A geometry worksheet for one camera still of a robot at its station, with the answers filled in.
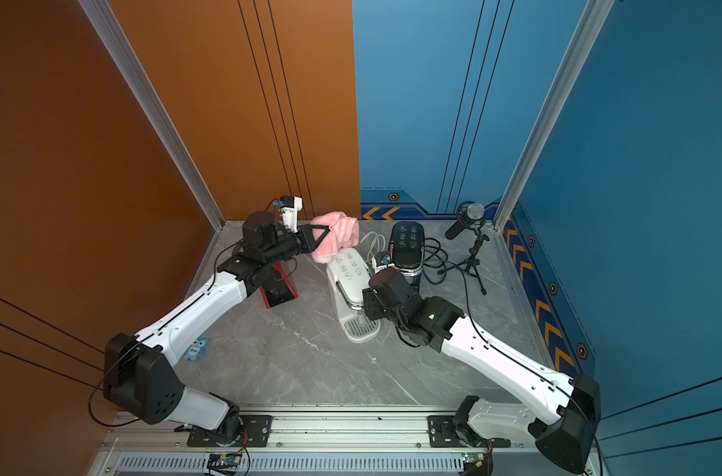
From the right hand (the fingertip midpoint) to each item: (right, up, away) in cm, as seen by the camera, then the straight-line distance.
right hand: (372, 291), depth 74 cm
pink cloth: (-7, +15, +3) cm, 17 cm away
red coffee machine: (-29, -1, +19) cm, 35 cm away
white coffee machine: (-6, +4, +3) cm, 8 cm away
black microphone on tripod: (+30, +21, +15) cm, 39 cm away
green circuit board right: (+25, -41, -2) cm, 48 cm away
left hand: (-11, +17, +3) cm, 20 cm away
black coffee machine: (+10, +10, +9) cm, 17 cm away
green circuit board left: (-36, -41, -2) cm, 55 cm away
